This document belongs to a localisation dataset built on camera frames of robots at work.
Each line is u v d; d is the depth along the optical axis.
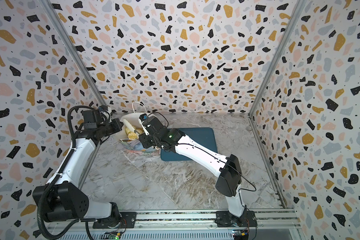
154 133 0.56
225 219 0.74
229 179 0.46
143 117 0.65
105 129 0.67
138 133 0.73
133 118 0.86
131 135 0.82
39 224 0.34
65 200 0.41
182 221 0.75
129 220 0.73
